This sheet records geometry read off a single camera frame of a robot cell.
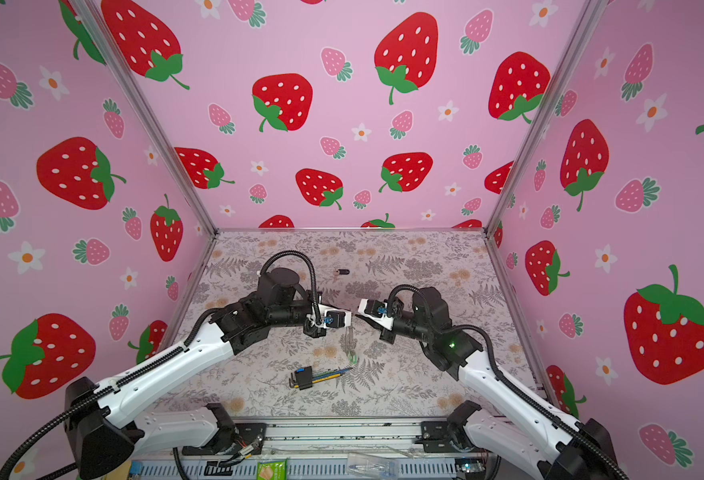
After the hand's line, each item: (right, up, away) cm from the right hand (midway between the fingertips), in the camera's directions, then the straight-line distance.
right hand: (359, 308), depth 71 cm
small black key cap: (-6, +7, +36) cm, 37 cm away
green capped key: (-2, -17, +13) cm, 21 cm away
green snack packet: (-21, -38, -2) cm, 43 cm away
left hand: (-3, +1, -1) cm, 4 cm away
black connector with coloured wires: (-16, -22, +12) cm, 30 cm away
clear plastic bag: (+3, -37, -2) cm, 37 cm away
